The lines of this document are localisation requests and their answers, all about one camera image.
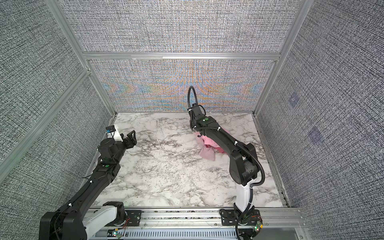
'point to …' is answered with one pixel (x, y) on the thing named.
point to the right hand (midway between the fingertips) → (199, 121)
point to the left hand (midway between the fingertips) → (129, 132)
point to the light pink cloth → (208, 148)
